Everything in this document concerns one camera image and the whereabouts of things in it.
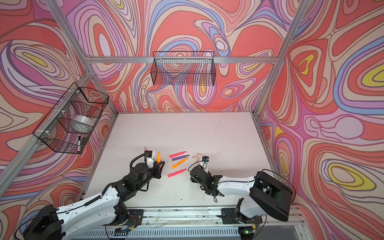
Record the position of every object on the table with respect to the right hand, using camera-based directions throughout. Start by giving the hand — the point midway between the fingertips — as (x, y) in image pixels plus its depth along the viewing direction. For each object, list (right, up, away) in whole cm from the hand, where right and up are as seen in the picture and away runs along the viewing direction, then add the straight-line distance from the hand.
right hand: (195, 175), depth 87 cm
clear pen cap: (0, +9, +8) cm, 12 cm away
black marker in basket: (-57, +19, -15) cm, 63 cm away
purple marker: (-11, +9, +7) cm, 16 cm away
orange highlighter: (-33, +14, +11) cm, 38 cm away
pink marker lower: (-12, +1, +1) cm, 12 cm away
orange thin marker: (-10, +6, +5) cm, 13 cm away
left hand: (-17, +9, -6) cm, 20 cm away
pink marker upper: (-12, +11, +9) cm, 18 cm away
